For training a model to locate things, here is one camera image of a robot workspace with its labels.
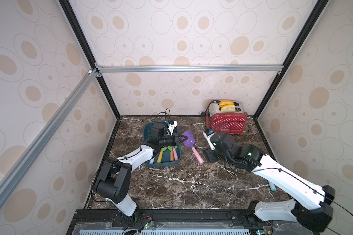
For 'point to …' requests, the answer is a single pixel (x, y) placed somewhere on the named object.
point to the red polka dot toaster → (227, 115)
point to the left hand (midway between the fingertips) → (189, 137)
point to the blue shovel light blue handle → (152, 160)
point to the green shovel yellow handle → (160, 156)
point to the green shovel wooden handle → (171, 153)
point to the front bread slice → (228, 108)
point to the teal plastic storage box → (165, 160)
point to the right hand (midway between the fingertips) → (206, 150)
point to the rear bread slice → (222, 103)
